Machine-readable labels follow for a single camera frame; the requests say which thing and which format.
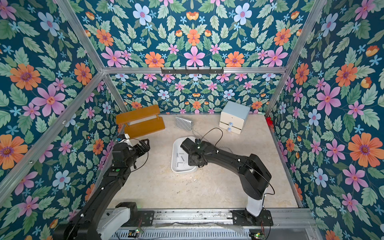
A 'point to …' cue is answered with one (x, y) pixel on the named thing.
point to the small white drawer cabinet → (234, 117)
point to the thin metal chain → (198, 133)
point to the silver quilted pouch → (185, 124)
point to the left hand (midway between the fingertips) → (144, 141)
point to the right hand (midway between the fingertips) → (194, 160)
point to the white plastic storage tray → (179, 157)
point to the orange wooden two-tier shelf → (141, 122)
